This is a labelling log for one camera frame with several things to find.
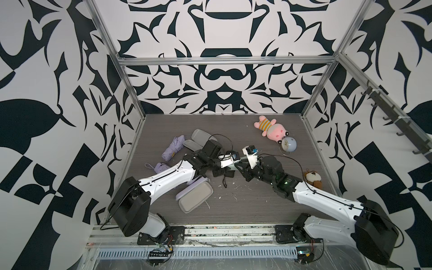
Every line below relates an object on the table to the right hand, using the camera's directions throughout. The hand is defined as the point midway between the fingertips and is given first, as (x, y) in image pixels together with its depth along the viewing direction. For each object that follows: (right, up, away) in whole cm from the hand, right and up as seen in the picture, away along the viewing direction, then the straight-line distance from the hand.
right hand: (237, 161), depth 79 cm
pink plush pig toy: (+25, +14, +23) cm, 36 cm away
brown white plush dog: (+41, -11, +10) cm, 43 cm away
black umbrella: (-10, +7, -16) cm, 21 cm away
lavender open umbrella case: (-19, -16, +5) cm, 25 cm away
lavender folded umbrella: (-33, +6, +20) cm, 39 cm away
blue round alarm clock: (+31, +6, +17) cm, 36 cm away
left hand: (-5, 0, +4) cm, 6 cm away
